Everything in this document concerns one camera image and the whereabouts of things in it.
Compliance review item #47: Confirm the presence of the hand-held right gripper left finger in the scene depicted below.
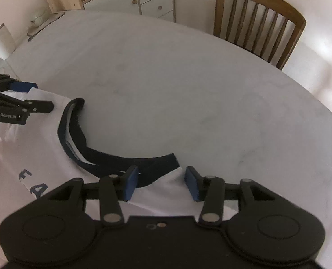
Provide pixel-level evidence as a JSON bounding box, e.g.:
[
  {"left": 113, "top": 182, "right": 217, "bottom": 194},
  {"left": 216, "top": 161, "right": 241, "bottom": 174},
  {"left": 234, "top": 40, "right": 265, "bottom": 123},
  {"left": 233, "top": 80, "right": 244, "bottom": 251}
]
[{"left": 40, "top": 165, "right": 140, "bottom": 227}]

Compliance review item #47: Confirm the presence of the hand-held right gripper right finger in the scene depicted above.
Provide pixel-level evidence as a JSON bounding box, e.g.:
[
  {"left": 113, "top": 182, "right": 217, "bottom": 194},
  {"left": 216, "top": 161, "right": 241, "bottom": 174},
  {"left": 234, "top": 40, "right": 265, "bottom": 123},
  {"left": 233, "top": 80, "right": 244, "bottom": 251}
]
[{"left": 184, "top": 166, "right": 280, "bottom": 227}]

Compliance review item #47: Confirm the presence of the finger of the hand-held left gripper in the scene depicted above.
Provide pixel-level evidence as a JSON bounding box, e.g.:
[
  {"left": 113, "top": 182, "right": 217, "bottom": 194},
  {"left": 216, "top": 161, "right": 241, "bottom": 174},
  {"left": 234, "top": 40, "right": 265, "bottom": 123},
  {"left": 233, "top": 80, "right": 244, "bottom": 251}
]
[
  {"left": 9, "top": 81, "right": 39, "bottom": 92},
  {"left": 0, "top": 91, "right": 55, "bottom": 114}
]

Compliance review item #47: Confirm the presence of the white t-shirt navy collar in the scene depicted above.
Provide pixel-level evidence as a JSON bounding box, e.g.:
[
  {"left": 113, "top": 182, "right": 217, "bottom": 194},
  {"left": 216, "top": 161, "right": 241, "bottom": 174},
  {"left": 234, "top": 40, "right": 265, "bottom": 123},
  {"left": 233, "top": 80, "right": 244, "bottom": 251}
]
[{"left": 0, "top": 88, "right": 238, "bottom": 258}]

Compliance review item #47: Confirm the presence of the light wooden box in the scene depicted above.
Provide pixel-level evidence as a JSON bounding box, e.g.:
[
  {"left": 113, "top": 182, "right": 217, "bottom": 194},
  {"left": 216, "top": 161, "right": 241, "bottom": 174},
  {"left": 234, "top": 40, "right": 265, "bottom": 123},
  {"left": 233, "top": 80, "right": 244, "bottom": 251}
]
[{"left": 45, "top": 0, "right": 85, "bottom": 14}]

